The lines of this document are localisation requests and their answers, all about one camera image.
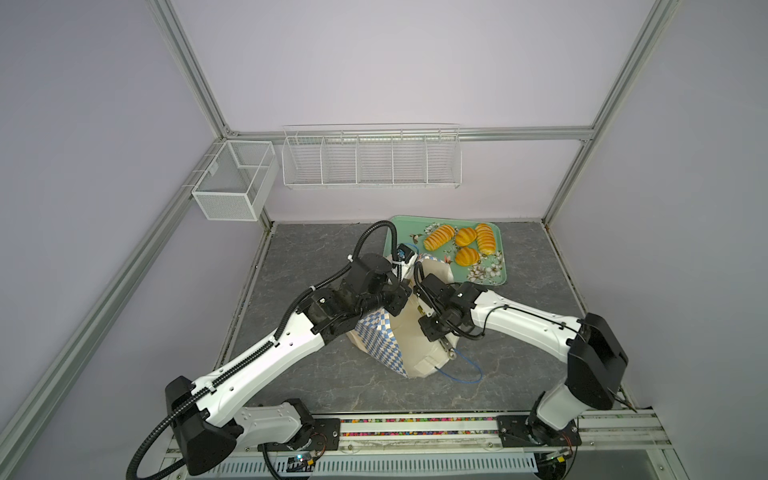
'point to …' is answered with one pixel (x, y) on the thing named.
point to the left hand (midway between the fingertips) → (407, 286)
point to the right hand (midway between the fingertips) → (429, 330)
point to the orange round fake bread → (465, 236)
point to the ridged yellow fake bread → (486, 239)
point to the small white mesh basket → (241, 181)
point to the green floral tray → (474, 249)
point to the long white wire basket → (372, 156)
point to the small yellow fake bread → (467, 256)
